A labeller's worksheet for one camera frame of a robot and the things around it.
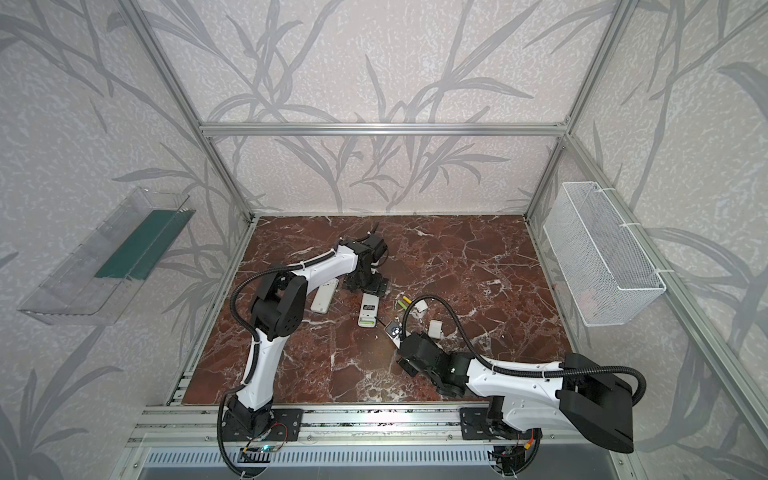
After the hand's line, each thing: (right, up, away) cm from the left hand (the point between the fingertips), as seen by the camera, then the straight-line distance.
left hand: (374, 282), depth 99 cm
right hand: (+10, -12, -16) cm, 22 cm away
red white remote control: (-2, -8, -5) cm, 10 cm away
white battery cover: (+19, -13, -9) cm, 25 cm away
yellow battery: (+11, -5, -2) cm, 12 cm away
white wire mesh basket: (+53, +7, -38) cm, 65 cm away
